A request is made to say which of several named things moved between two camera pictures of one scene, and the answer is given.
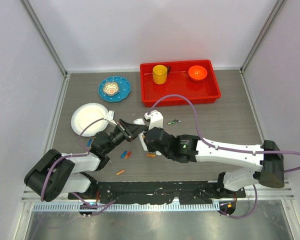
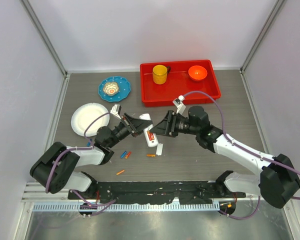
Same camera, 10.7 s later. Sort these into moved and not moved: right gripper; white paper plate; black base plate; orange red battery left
Moved: right gripper
Not moved: orange red battery left; white paper plate; black base plate
